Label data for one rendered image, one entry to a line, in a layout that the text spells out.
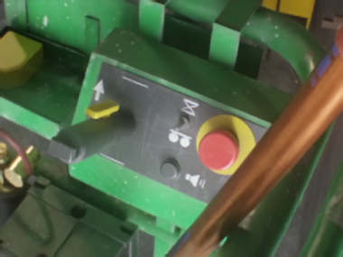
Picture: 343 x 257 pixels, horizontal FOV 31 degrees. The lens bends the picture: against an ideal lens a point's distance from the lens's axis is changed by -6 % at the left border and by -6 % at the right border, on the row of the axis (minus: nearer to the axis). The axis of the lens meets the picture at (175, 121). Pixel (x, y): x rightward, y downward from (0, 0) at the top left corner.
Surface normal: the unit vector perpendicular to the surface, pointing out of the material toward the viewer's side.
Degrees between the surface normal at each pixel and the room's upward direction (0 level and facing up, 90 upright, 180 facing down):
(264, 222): 9
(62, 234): 0
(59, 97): 0
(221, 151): 58
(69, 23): 90
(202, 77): 0
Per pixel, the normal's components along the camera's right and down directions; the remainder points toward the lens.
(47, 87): 0.07, -0.67
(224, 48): -0.45, 0.64
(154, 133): -0.35, 0.18
